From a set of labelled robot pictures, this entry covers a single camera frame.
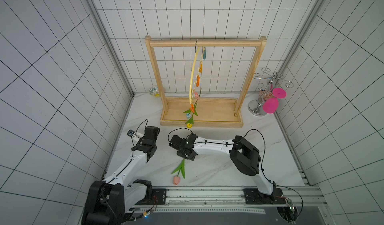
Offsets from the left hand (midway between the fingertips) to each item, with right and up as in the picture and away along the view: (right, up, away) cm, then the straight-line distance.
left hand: (147, 138), depth 88 cm
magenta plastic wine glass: (+81, +19, +12) cm, 84 cm away
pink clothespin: (+30, +25, -10) cm, 40 cm away
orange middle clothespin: (+30, +33, -8) cm, 46 cm away
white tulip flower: (+24, +13, +5) cm, 28 cm away
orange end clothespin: (+27, +18, -12) cm, 35 cm away
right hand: (+18, -12, -1) cm, 22 cm away
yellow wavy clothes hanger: (+30, +54, +9) cm, 62 cm away
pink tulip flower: (+19, -19, -11) cm, 29 cm away
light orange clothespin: (+32, +41, -3) cm, 52 cm away
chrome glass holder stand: (+75, +18, +24) cm, 81 cm away
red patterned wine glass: (+85, +28, +29) cm, 94 cm away
